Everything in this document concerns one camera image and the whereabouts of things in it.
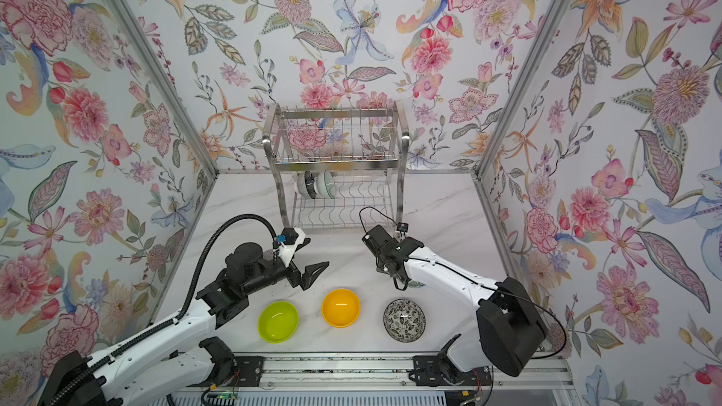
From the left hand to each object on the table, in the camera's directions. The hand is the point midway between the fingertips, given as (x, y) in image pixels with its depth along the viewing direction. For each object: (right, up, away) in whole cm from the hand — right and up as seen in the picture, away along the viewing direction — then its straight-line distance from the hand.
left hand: (320, 256), depth 73 cm
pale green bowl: (-2, +20, +30) cm, 36 cm away
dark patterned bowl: (-9, +20, +28) cm, 35 cm away
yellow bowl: (+5, -18, +10) cm, 21 cm away
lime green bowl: (-13, -21, +8) cm, 26 cm away
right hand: (+20, -5, +13) cm, 24 cm away
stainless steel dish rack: (+2, +28, +40) cm, 49 cm away
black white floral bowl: (+23, -21, +9) cm, 32 cm away
